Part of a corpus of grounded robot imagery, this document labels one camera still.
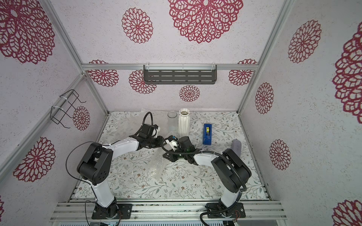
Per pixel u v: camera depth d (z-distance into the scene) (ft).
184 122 3.01
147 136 2.52
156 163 2.69
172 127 3.34
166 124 3.17
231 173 1.54
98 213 2.40
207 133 3.30
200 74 3.05
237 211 2.39
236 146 3.12
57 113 2.39
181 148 2.50
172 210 2.50
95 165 1.60
